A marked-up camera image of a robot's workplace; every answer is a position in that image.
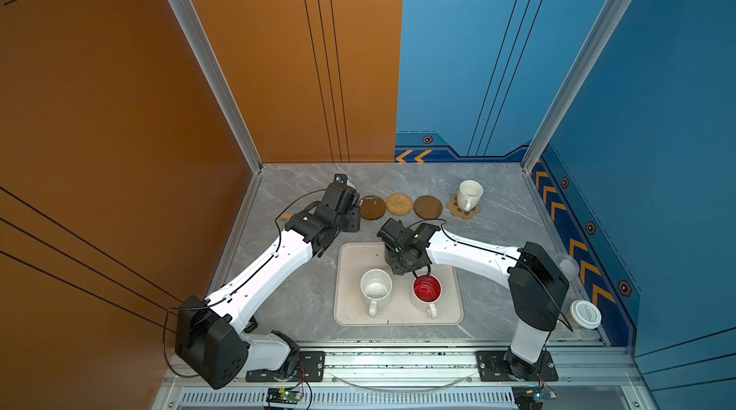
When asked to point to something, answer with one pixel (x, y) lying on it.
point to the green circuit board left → (283, 396)
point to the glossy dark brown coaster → (372, 207)
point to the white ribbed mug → (376, 286)
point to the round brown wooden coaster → (427, 207)
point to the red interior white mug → (428, 290)
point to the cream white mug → (470, 193)
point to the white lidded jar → (585, 314)
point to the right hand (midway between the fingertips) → (399, 265)
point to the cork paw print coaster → (456, 211)
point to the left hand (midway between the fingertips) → (350, 208)
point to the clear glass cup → (568, 264)
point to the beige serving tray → (353, 259)
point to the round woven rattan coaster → (399, 204)
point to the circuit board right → (531, 398)
